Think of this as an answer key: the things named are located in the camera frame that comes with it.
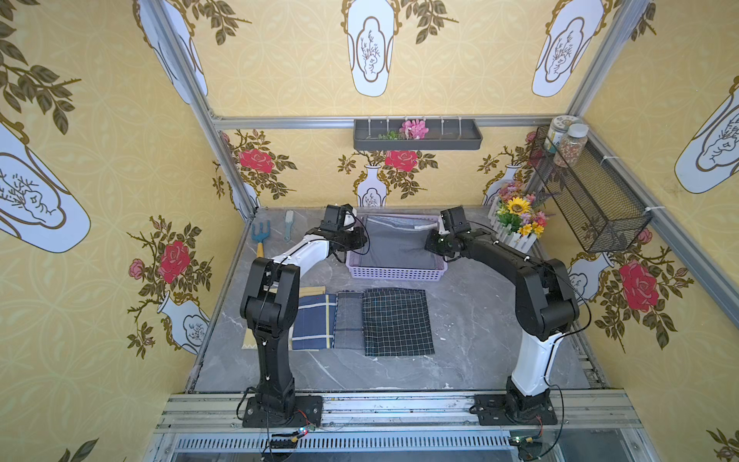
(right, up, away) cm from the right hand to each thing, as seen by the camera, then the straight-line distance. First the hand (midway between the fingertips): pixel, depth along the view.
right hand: (435, 238), depth 99 cm
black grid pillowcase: (-14, -26, -10) cm, 31 cm away
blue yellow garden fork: (-66, 0, +14) cm, 67 cm away
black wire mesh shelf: (+42, +10, -17) cm, 47 cm away
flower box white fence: (+28, +6, -1) cm, 29 cm away
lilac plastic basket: (-28, -9, -4) cm, 29 cm away
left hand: (-27, +1, +1) cm, 27 cm away
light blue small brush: (-56, +7, +18) cm, 59 cm away
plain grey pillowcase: (-12, -1, +1) cm, 13 cm away
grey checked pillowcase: (-29, -25, -11) cm, 40 cm away
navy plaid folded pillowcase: (-40, -26, -11) cm, 48 cm away
